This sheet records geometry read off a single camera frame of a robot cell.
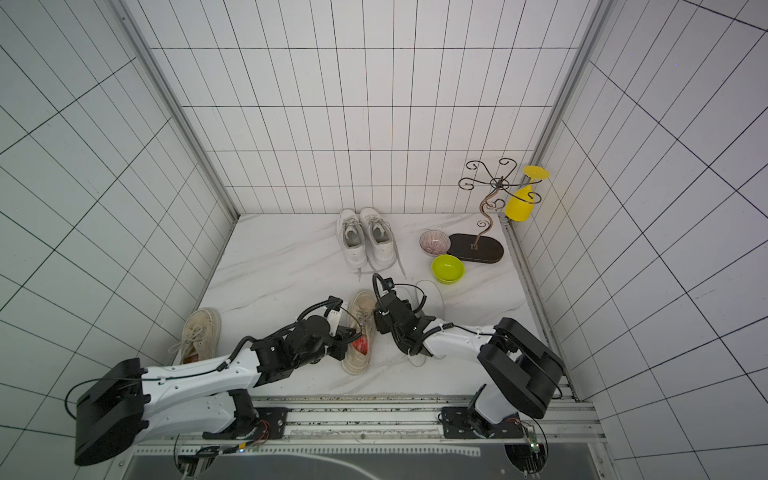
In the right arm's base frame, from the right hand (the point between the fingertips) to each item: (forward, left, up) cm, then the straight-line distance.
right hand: (387, 301), depth 91 cm
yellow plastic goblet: (+26, -41, +17) cm, 51 cm away
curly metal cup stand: (+26, -31, +26) cm, 48 cm away
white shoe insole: (-16, -10, -4) cm, 19 cm away
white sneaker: (+24, +14, +1) cm, 28 cm away
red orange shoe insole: (-14, +6, +1) cm, 16 cm away
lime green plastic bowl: (+16, -20, -4) cm, 26 cm away
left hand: (-13, +9, +3) cm, 16 cm away
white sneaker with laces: (+22, +4, +3) cm, 23 cm away
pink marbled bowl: (+27, -16, -3) cm, 31 cm away
